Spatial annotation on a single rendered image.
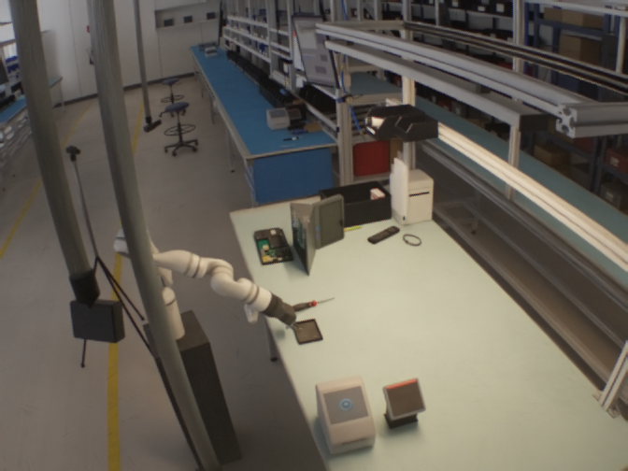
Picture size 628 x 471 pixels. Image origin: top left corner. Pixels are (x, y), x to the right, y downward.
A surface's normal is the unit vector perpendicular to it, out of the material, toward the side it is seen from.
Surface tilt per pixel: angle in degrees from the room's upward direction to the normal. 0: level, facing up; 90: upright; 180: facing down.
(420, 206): 90
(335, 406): 30
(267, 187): 90
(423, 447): 0
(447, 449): 0
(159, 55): 90
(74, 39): 90
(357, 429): 41
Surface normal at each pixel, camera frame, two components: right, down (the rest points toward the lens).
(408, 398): 0.07, -0.49
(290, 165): 0.27, 0.46
